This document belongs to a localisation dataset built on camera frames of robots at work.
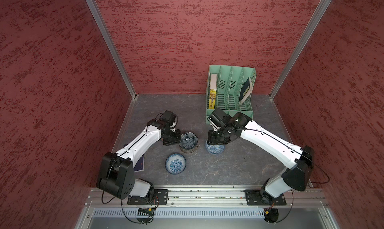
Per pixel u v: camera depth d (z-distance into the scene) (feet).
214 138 2.15
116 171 1.36
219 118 1.90
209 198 2.49
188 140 2.87
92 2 2.38
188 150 2.67
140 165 2.72
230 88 3.89
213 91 2.88
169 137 2.32
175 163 2.78
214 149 2.96
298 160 1.36
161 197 2.43
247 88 3.40
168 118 2.23
